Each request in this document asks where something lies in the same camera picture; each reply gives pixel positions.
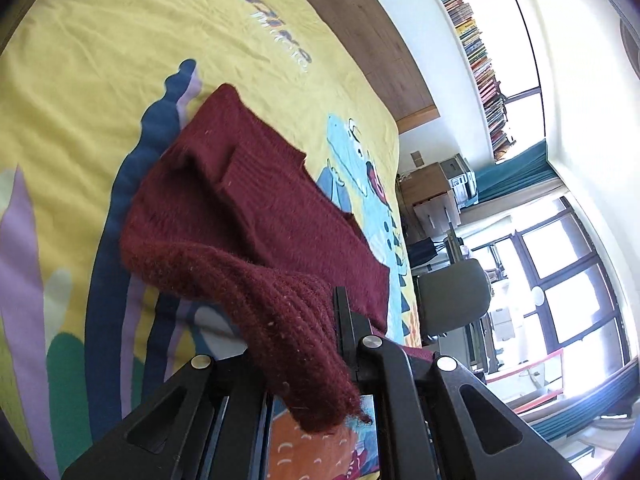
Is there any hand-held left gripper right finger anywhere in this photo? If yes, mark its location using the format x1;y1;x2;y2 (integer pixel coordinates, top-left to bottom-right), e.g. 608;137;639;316
332;286;583;480

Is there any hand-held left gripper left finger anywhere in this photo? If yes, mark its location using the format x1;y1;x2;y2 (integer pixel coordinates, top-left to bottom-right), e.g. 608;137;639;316
60;352;273;480

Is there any dark red knitted sweater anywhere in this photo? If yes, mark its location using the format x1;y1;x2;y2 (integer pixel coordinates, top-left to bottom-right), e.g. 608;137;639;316
119;84;436;435

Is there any grey office chair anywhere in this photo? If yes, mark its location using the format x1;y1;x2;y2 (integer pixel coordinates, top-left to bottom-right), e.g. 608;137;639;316
415;259;493;343

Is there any black bag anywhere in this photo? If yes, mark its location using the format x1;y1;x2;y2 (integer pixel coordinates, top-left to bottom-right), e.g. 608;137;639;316
406;239;442;267

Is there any wooden drawer cabinet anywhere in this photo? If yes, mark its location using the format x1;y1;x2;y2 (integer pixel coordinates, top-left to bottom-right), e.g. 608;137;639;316
400;164;463;233

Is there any teal curtain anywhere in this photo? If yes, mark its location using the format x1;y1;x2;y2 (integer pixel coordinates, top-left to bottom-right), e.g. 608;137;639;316
520;370;640;442
472;141;558;206

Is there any dark framed window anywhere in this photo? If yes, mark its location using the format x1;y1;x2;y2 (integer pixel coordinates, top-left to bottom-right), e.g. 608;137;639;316
460;195;631;401

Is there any white printer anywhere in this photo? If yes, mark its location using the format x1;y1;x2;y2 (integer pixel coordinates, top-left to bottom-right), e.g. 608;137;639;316
439;155;478;208

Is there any row of books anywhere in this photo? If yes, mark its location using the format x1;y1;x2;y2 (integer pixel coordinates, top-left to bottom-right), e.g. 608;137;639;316
417;0;516;161

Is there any wooden bed headboard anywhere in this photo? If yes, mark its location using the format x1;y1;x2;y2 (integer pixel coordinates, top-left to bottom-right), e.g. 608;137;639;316
270;0;440;133

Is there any yellow dinosaur print blanket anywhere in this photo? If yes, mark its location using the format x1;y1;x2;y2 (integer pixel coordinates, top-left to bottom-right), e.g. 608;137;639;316
0;0;421;480

